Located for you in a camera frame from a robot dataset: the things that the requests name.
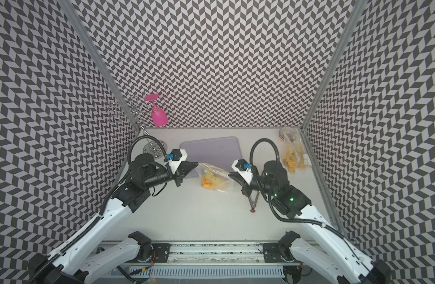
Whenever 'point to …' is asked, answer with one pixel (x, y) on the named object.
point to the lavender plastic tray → (219, 151)
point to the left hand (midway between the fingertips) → (195, 164)
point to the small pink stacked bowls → (288, 134)
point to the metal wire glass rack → (129, 109)
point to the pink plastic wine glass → (159, 116)
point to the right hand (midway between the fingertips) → (233, 176)
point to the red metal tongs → (253, 203)
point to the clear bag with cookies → (212, 177)
